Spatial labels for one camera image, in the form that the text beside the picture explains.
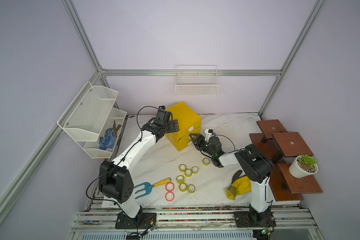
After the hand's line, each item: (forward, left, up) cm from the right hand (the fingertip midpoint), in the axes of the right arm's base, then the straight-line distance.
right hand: (190, 138), depth 95 cm
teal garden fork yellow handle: (-27, +25, -9) cm, 38 cm away
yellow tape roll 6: (-30, +6, -9) cm, 32 cm away
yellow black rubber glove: (-28, -27, -8) cm, 40 cm away
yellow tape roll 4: (-12, -10, -9) cm, 18 cm away
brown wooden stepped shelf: (-14, -46, +12) cm, 50 cm away
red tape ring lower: (-34, +11, -10) cm, 37 cm away
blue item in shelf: (-5, +49, +5) cm, 50 cm away
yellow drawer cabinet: (+2, 0, +13) cm, 13 cm away
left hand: (0, +13, +11) cm, 17 cm away
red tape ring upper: (-29, +12, -10) cm, 33 cm away
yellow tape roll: (-16, +5, -10) cm, 20 cm away
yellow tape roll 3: (-18, -3, -10) cm, 20 cm away
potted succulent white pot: (-27, -51, +13) cm, 59 cm away
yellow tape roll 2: (-20, +2, -9) cm, 22 cm away
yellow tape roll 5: (-24, +7, -9) cm, 26 cm away
